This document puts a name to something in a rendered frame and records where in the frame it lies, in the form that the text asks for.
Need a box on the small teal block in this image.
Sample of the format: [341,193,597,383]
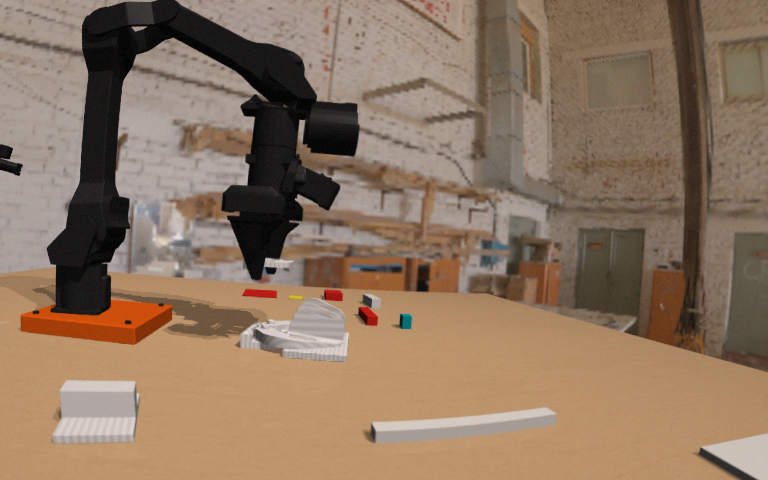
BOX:
[400,314,413,329]

